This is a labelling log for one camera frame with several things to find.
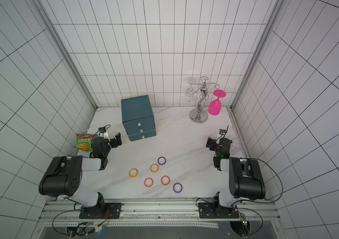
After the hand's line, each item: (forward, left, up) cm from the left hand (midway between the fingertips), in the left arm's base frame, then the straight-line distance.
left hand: (113, 135), depth 95 cm
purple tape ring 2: (-30, -42, -6) cm, 52 cm away
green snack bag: (-3, +19, -2) cm, 19 cm away
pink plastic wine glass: (+15, -67, +12) cm, 70 cm away
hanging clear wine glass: (+31, -52, +8) cm, 62 cm away
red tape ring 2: (-26, -35, -7) cm, 44 cm away
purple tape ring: (-16, -32, -6) cm, 36 cm away
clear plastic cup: (-4, -82, -3) cm, 82 cm away
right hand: (0, -65, +1) cm, 65 cm away
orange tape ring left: (-24, -16, -6) cm, 29 cm away
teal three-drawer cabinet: (+3, -18, +15) cm, 24 cm away
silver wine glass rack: (+22, -61, -4) cm, 65 cm away
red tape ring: (-27, -26, -6) cm, 38 cm away
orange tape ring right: (-21, -29, -7) cm, 36 cm away
